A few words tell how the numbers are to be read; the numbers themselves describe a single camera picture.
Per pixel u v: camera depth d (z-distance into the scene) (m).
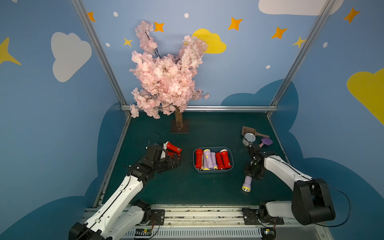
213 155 0.95
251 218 0.74
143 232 0.73
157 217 0.75
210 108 1.16
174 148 0.99
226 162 0.89
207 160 0.88
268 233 0.73
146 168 0.57
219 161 0.91
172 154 0.96
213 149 0.98
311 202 0.43
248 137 1.01
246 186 0.82
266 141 1.04
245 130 1.11
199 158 0.88
